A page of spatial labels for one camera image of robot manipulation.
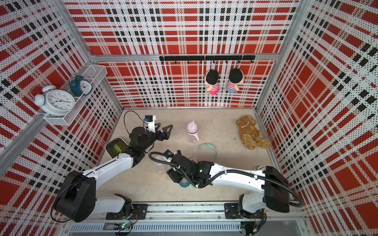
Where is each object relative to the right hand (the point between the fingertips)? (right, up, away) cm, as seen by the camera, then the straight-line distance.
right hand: (175, 167), depth 74 cm
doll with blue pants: (+36, +52, +19) cm, 66 cm away
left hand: (-5, +21, +10) cm, 24 cm away
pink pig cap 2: (+11, +8, -18) cm, 23 cm away
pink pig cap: (+8, +20, +13) cm, 25 cm away
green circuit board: (-23, -27, -4) cm, 36 cm away
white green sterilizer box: (-42, +7, +19) cm, 47 cm away
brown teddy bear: (+46, +13, +20) cm, 51 cm away
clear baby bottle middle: (-10, -4, +10) cm, 15 cm away
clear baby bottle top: (+8, +11, +28) cm, 31 cm away
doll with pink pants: (+20, +52, +20) cm, 59 cm away
